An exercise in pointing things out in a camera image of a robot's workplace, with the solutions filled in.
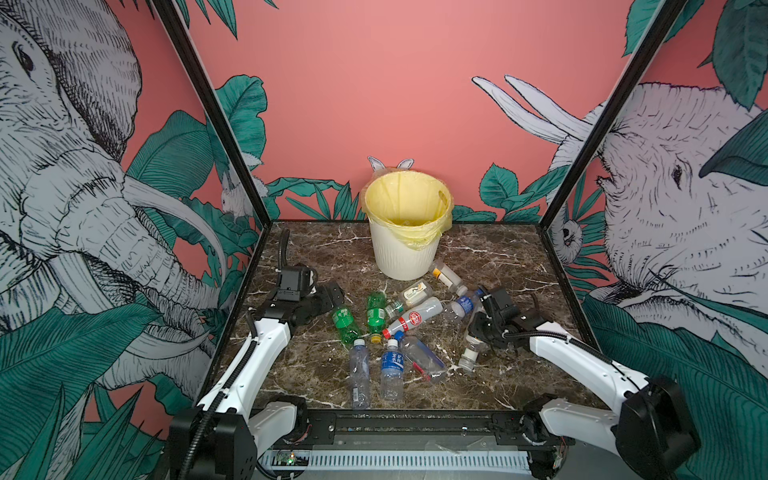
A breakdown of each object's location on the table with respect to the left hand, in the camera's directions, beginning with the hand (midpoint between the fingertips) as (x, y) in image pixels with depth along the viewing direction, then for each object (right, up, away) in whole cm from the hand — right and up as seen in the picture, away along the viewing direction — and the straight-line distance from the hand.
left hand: (332, 293), depth 82 cm
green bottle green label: (+12, -8, +6) cm, 15 cm away
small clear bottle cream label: (+25, -1, +10) cm, 27 cm away
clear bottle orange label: (+37, +2, +19) cm, 41 cm away
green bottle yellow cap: (+2, -9, +6) cm, 11 cm away
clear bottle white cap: (+8, -22, +1) cm, 23 cm away
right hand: (+39, -10, +2) cm, 41 cm away
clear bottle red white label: (+38, -18, -1) cm, 43 cm away
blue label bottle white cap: (+17, -22, 0) cm, 28 cm away
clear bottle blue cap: (+40, -5, +10) cm, 41 cm away
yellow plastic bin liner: (+25, +27, +20) cm, 42 cm away
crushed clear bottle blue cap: (+27, -21, +3) cm, 34 cm away
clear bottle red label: (+24, -8, +6) cm, 26 cm away
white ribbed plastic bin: (+18, +9, +11) cm, 22 cm away
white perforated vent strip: (+2, -39, -12) cm, 41 cm away
